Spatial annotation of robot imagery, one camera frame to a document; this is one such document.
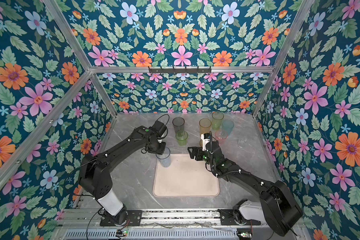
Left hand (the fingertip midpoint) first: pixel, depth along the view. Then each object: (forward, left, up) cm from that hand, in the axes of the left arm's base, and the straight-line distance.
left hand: (163, 148), depth 84 cm
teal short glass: (+16, -42, -3) cm, 45 cm away
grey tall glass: (+18, -9, 0) cm, 20 cm away
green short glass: (+15, -10, -10) cm, 20 cm away
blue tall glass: (-7, -1, -1) cm, 7 cm away
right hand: (-1, -17, +2) cm, 17 cm away
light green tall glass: (+23, -35, -2) cm, 42 cm away
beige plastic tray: (-12, -11, -14) cm, 22 cm away
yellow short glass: (-4, -21, +10) cm, 23 cm away
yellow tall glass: (+17, -26, -1) cm, 31 cm away
